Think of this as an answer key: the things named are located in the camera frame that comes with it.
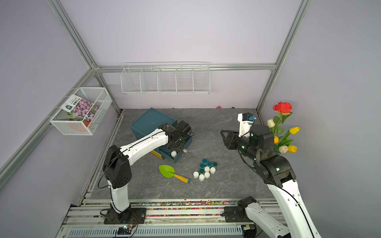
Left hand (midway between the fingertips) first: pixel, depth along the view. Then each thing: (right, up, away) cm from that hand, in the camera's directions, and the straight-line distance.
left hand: (177, 147), depth 86 cm
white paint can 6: (+14, -17, -2) cm, 22 cm away
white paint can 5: (+17, -16, -1) cm, 23 cm away
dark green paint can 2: (+19, -11, +4) cm, 22 cm away
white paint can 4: (+21, -14, +1) cm, 25 cm away
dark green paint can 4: (+14, -14, +1) cm, 20 cm away
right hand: (+23, +11, -23) cm, 34 cm away
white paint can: (-2, -3, -1) cm, 4 cm away
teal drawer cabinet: (-16, +14, -1) cm, 22 cm away
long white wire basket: (-10, +46, +17) cm, 50 cm away
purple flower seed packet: (-46, +22, -11) cm, 52 cm away
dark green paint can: (+16, -9, +7) cm, 20 cm away
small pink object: (+30, +28, +38) cm, 56 cm away
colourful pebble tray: (+4, -31, -8) cm, 32 cm away
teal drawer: (-6, -2, -1) cm, 7 cm away
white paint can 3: (+18, -13, +1) cm, 22 cm away
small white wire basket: (-53, +14, -12) cm, 56 cm away
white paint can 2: (+11, -15, -1) cm, 19 cm away
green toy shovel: (-5, -15, +3) cm, 16 cm away
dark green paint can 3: (+15, -11, +3) cm, 19 cm away
